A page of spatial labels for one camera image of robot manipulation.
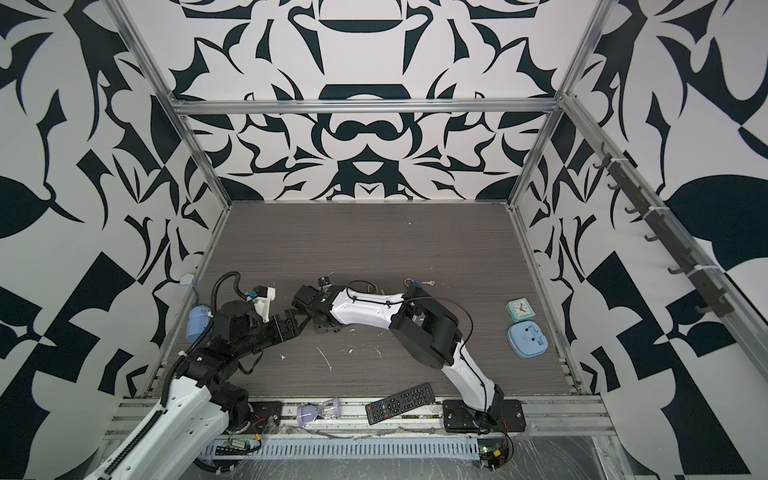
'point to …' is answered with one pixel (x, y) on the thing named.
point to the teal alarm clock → (520, 309)
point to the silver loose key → (431, 283)
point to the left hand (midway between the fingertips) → (302, 314)
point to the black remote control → (399, 403)
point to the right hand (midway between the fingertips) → (328, 322)
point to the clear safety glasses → (330, 408)
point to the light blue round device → (526, 339)
